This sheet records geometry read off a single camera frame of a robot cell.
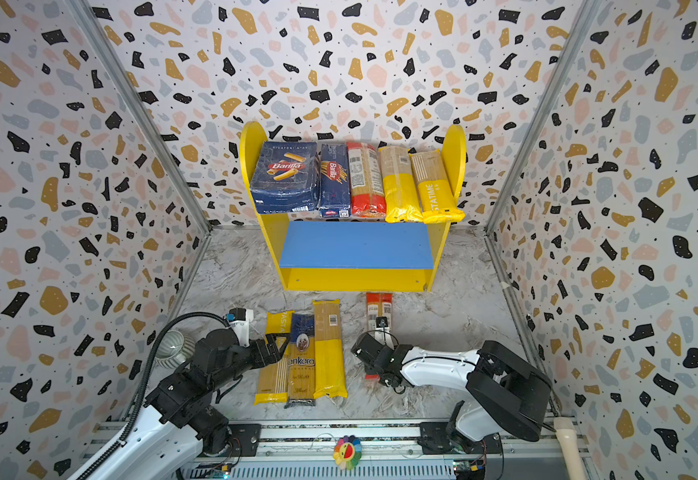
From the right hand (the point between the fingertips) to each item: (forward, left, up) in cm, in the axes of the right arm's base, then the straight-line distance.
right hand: (371, 353), depth 88 cm
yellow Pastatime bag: (-9, +27, +2) cm, 28 cm away
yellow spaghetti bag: (-6, +12, +1) cm, 13 cm away
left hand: (-2, +23, +15) cm, 28 cm away
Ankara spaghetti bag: (-4, +19, +2) cm, 20 cm away
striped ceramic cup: (0, +58, +1) cm, 58 cm away
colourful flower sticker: (-25, +6, +1) cm, 25 cm away
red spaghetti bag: (+16, -2, +1) cm, 16 cm away
